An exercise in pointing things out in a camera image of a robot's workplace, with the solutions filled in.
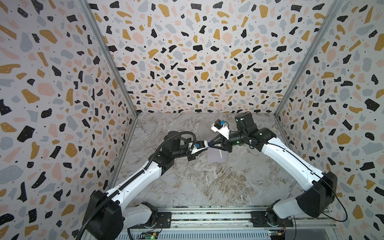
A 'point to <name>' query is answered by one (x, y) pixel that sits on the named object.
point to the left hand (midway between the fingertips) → (203, 141)
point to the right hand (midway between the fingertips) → (210, 140)
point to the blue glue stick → (210, 143)
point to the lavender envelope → (214, 155)
